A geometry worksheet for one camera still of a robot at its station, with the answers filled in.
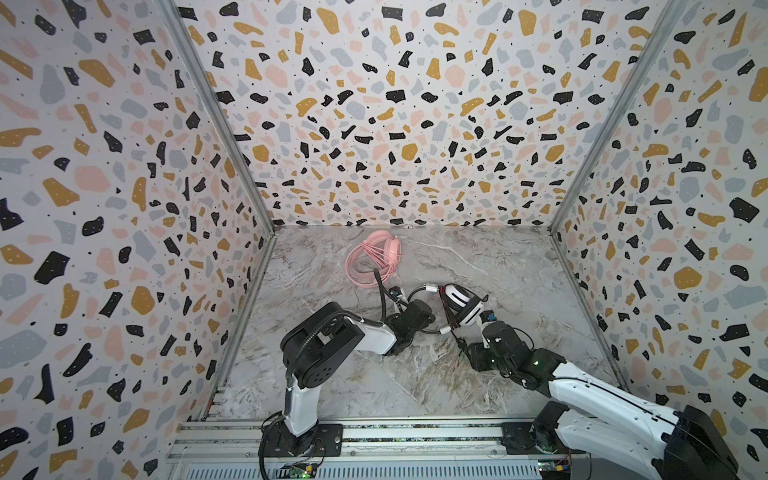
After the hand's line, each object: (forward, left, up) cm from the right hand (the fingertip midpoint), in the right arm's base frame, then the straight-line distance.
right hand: (466, 346), depth 83 cm
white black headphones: (+11, 0, +4) cm, 11 cm away
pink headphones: (+34, +26, +1) cm, 43 cm away
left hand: (+14, +11, -3) cm, 18 cm away
